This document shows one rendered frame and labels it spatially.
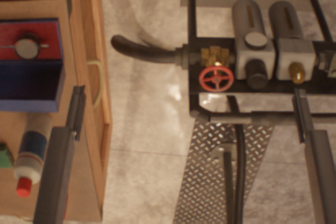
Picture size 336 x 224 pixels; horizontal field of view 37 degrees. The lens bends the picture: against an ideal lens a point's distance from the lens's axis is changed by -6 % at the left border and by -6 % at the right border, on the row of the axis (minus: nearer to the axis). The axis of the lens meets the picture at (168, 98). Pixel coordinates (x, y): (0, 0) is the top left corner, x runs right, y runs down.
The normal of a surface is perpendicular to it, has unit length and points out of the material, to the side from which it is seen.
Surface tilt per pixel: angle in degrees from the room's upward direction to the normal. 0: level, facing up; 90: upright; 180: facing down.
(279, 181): 0
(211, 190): 0
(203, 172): 0
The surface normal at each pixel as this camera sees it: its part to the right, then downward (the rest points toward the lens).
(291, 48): 0.00, -0.73
